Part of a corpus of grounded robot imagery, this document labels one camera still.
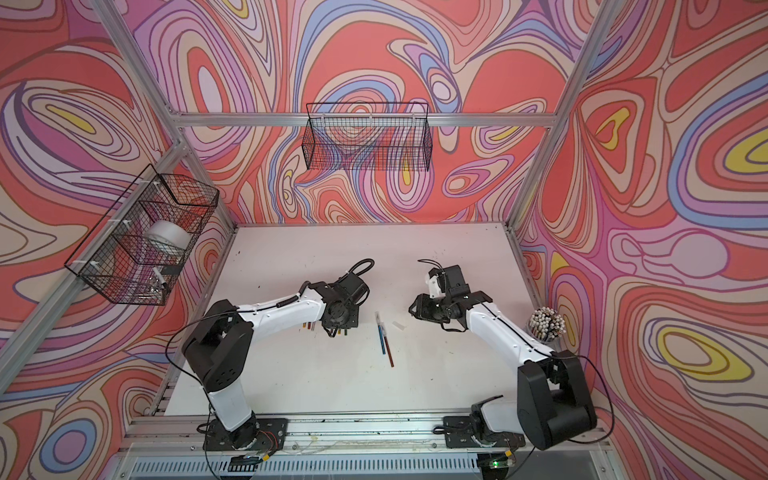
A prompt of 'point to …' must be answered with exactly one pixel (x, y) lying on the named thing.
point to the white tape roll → (170, 233)
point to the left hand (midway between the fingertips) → (354, 323)
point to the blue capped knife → (381, 334)
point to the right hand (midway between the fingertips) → (417, 317)
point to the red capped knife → (387, 347)
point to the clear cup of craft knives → (546, 324)
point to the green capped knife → (345, 332)
